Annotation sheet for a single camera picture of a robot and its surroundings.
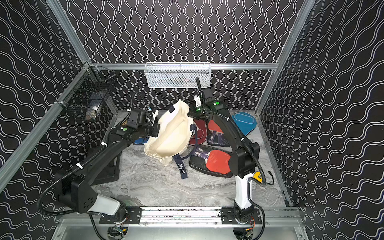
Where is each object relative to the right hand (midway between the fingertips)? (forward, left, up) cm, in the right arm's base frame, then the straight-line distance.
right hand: (187, 113), depth 85 cm
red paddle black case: (-16, -15, -27) cm, 35 cm away
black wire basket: (+12, +64, +2) cm, 65 cm away
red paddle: (+2, -18, -23) cm, 30 cm away
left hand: (-7, +15, -1) cm, 17 cm away
